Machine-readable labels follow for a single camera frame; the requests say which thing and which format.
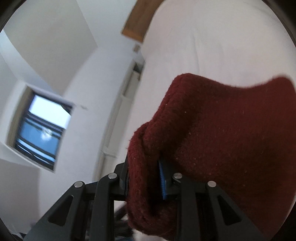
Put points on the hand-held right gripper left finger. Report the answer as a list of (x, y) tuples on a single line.
[(120, 183)]

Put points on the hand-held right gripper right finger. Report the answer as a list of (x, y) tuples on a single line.
[(164, 185)]

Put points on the dark red knitted sweater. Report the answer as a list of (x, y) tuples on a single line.
[(219, 129)]

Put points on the white louvered cabinet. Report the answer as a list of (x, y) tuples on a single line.
[(124, 104)]

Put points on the window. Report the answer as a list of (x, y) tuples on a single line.
[(41, 129)]

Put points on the bed with pale pink sheet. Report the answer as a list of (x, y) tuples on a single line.
[(219, 41)]

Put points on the wooden headboard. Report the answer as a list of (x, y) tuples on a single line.
[(138, 20)]

